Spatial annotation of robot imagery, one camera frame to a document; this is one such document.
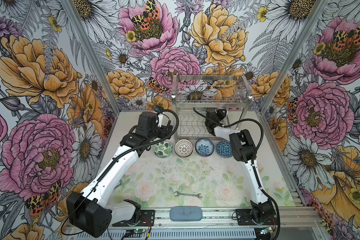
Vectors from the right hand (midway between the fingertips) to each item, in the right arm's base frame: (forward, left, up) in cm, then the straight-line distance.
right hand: (227, 112), depth 106 cm
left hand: (-25, +41, +15) cm, 51 cm away
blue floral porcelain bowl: (-23, +18, -8) cm, 30 cm away
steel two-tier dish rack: (+15, +24, +4) cm, 28 cm away
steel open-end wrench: (-50, +35, -11) cm, 62 cm away
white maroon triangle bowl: (-23, +31, -8) cm, 40 cm away
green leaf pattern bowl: (-22, +44, -10) cm, 51 cm away
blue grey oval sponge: (-60, +31, -8) cm, 68 cm away
